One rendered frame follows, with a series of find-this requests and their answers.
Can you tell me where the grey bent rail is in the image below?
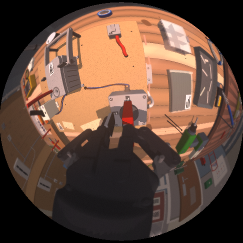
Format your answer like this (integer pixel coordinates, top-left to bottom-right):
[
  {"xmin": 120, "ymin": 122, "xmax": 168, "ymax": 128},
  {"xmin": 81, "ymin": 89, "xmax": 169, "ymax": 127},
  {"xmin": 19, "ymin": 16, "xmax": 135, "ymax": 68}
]
[{"xmin": 44, "ymin": 31, "xmax": 68, "ymax": 68}]

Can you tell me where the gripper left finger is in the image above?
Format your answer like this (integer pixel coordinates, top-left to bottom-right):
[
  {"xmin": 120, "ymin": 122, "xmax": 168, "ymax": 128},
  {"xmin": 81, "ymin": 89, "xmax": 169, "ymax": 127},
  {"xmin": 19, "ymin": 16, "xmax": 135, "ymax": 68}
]
[{"xmin": 56, "ymin": 112, "xmax": 117, "ymax": 163}]

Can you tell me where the white red poster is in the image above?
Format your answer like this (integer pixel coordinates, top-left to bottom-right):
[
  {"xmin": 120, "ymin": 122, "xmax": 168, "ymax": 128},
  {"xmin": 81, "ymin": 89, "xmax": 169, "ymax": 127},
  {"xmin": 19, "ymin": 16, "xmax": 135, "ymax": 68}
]
[{"xmin": 207, "ymin": 151, "xmax": 228, "ymax": 187}]

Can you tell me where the small green sign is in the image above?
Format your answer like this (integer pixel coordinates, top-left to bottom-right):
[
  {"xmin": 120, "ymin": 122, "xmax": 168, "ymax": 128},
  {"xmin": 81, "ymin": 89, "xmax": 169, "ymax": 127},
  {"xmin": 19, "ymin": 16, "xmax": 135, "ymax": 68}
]
[{"xmin": 203, "ymin": 177, "xmax": 214, "ymax": 190}]

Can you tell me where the green circuit board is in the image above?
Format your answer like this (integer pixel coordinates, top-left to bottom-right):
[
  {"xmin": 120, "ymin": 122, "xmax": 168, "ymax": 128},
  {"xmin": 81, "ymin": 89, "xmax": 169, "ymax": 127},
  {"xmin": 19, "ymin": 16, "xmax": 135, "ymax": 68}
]
[{"xmin": 173, "ymin": 160, "xmax": 186, "ymax": 175}]

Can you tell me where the grey isolator box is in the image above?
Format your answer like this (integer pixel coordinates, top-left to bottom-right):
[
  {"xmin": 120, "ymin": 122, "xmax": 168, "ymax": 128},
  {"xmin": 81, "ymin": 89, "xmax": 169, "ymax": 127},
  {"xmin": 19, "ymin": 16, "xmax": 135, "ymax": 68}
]
[{"xmin": 107, "ymin": 84, "xmax": 149, "ymax": 128}]

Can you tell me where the black breaker lever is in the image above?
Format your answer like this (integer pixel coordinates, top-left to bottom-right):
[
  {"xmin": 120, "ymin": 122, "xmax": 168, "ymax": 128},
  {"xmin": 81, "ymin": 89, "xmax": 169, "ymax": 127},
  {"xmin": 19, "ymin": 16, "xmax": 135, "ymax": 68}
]
[{"xmin": 29, "ymin": 109, "xmax": 46, "ymax": 117}]

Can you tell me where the white terminal strip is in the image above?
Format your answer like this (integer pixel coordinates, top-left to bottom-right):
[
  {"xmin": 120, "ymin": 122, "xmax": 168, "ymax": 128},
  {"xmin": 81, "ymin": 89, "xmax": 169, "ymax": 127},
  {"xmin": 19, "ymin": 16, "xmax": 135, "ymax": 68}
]
[{"xmin": 31, "ymin": 111, "xmax": 48, "ymax": 136}]

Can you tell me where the yellow black tester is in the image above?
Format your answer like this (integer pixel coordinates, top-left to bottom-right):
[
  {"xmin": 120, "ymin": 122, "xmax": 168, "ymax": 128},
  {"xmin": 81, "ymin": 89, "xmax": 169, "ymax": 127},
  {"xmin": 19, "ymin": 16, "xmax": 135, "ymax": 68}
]
[{"xmin": 214, "ymin": 86, "xmax": 223, "ymax": 108}]

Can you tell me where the grey blue cable coil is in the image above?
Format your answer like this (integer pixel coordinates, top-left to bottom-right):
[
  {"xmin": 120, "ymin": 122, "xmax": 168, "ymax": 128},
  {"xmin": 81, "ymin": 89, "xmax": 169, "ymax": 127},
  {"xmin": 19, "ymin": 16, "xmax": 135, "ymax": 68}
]
[{"xmin": 206, "ymin": 38, "xmax": 224, "ymax": 67}]

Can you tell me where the blue handled tool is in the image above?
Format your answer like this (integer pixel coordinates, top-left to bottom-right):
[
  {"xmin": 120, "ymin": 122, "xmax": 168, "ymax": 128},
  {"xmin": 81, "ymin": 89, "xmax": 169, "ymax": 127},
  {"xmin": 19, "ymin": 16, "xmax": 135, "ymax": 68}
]
[{"xmin": 220, "ymin": 90, "xmax": 235, "ymax": 129}]

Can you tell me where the red curved wire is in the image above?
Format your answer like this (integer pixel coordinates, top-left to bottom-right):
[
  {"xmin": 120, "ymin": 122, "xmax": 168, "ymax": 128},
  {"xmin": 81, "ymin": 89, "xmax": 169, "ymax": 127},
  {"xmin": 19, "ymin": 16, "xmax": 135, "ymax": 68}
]
[{"xmin": 114, "ymin": 35, "xmax": 130, "ymax": 58}]

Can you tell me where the red vented cabinet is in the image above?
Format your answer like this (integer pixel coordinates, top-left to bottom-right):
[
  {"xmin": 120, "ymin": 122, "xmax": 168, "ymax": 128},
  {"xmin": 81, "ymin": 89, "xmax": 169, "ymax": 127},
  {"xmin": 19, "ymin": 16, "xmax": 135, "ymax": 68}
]
[{"xmin": 151, "ymin": 190, "xmax": 166, "ymax": 224}]

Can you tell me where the red isolator handle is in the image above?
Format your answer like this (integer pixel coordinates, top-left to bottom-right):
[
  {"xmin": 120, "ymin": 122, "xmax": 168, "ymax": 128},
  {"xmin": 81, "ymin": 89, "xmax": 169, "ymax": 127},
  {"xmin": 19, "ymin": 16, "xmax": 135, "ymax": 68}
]
[{"xmin": 121, "ymin": 100, "xmax": 135, "ymax": 126}]

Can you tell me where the white wall box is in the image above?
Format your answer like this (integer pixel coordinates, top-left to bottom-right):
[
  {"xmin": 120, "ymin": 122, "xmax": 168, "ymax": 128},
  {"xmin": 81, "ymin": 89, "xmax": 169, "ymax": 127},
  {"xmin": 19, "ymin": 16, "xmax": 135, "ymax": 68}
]
[
  {"xmin": 13, "ymin": 157, "xmax": 31, "ymax": 180},
  {"xmin": 37, "ymin": 177, "xmax": 53, "ymax": 192}
]

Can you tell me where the small grey terminal block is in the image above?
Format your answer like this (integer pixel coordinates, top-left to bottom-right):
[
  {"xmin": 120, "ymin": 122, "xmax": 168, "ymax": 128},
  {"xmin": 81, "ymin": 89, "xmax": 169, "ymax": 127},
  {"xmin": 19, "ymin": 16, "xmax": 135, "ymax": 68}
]
[{"xmin": 106, "ymin": 23, "xmax": 122, "ymax": 40}]

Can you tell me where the dark grey tool tray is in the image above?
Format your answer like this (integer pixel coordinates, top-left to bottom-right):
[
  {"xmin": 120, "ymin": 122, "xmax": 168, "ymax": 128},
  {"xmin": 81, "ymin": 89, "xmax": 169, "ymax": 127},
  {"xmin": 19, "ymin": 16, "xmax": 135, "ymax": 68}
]
[{"xmin": 192, "ymin": 46, "xmax": 219, "ymax": 110}]

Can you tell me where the blue tape ring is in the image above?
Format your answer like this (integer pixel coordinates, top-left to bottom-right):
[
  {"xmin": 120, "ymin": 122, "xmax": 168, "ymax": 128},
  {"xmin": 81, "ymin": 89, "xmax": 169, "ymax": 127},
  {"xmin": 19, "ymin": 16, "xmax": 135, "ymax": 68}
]
[{"xmin": 97, "ymin": 9, "xmax": 113, "ymax": 19}]

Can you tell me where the white label plate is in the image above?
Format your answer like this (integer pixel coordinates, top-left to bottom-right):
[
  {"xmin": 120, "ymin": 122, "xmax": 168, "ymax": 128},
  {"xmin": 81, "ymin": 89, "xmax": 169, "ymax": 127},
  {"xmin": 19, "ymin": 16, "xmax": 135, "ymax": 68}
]
[{"xmin": 145, "ymin": 63, "xmax": 153, "ymax": 85}]

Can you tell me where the grey lever bar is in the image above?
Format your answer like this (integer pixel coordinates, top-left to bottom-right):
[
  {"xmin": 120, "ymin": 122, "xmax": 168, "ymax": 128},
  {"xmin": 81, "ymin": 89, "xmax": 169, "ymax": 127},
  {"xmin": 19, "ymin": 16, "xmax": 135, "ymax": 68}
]
[{"xmin": 65, "ymin": 27, "xmax": 75, "ymax": 66}]

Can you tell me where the cream breaker box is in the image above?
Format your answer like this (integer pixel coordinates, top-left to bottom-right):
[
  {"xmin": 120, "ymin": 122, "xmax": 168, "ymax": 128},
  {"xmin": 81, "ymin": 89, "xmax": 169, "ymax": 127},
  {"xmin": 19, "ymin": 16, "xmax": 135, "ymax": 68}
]
[{"xmin": 38, "ymin": 99, "xmax": 60, "ymax": 122}]

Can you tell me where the orange cork mounting board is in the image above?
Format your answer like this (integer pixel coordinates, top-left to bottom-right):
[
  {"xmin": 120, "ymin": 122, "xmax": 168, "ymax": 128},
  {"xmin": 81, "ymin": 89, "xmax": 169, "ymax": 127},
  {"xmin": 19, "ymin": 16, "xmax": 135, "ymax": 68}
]
[{"xmin": 37, "ymin": 20, "xmax": 149, "ymax": 134}]

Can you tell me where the blue brown wire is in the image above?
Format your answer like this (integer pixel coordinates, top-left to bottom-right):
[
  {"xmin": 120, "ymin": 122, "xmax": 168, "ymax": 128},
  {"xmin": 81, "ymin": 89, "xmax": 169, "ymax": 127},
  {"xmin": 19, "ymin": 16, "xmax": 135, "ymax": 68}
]
[
  {"xmin": 60, "ymin": 93, "xmax": 68, "ymax": 116},
  {"xmin": 84, "ymin": 83, "xmax": 131, "ymax": 91}
]

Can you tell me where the white round disc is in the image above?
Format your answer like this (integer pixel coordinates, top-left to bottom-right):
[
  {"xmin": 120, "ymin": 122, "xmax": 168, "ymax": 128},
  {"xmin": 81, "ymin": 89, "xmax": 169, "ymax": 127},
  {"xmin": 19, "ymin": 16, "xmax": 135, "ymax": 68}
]
[{"xmin": 46, "ymin": 31, "xmax": 57, "ymax": 46}]

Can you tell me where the small white box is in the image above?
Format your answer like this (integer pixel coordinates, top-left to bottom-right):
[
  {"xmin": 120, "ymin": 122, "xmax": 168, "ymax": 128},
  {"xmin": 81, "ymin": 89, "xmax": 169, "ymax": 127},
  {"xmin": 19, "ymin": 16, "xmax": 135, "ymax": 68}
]
[{"xmin": 28, "ymin": 56, "xmax": 36, "ymax": 72}]

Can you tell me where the white curved loop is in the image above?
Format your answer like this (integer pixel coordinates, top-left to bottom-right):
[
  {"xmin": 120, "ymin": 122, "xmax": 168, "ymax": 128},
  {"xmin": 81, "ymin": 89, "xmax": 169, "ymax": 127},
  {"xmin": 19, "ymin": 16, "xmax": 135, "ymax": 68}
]
[{"xmin": 146, "ymin": 90, "xmax": 155, "ymax": 109}]

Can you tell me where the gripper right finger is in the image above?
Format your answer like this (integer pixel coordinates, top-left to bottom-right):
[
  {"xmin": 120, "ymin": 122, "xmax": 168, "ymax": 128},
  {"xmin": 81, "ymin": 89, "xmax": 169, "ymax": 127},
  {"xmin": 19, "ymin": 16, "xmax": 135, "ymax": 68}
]
[{"xmin": 117, "ymin": 123, "xmax": 182, "ymax": 172}]

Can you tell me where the red rod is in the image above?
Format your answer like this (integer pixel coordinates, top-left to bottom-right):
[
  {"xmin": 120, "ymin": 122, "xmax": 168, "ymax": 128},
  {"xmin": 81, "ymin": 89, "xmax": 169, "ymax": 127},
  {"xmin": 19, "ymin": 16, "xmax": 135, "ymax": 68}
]
[{"xmin": 41, "ymin": 127, "xmax": 52, "ymax": 141}]

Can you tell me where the yellow multimeter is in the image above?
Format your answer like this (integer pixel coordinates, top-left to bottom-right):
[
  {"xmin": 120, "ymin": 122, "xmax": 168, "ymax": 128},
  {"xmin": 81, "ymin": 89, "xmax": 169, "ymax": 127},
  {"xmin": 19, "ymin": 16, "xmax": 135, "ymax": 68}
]
[{"xmin": 22, "ymin": 69, "xmax": 37, "ymax": 99}]

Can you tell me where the red conductor stub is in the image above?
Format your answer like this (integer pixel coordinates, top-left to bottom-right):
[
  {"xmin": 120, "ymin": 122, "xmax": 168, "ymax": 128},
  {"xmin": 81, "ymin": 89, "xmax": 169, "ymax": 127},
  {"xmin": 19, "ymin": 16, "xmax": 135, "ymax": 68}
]
[{"xmin": 23, "ymin": 89, "xmax": 55, "ymax": 110}]

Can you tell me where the green box device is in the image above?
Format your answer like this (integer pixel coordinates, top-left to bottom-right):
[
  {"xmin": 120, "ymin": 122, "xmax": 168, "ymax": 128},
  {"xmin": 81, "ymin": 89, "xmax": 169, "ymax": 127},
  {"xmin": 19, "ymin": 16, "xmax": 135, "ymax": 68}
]
[{"xmin": 174, "ymin": 116, "xmax": 200, "ymax": 155}]

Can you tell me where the thin black rod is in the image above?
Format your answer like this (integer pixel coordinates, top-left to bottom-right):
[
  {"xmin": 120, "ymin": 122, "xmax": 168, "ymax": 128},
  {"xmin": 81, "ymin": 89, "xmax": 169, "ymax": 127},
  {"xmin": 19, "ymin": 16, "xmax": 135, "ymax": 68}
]
[
  {"xmin": 166, "ymin": 119, "xmax": 183, "ymax": 133},
  {"xmin": 163, "ymin": 113, "xmax": 184, "ymax": 132}
]

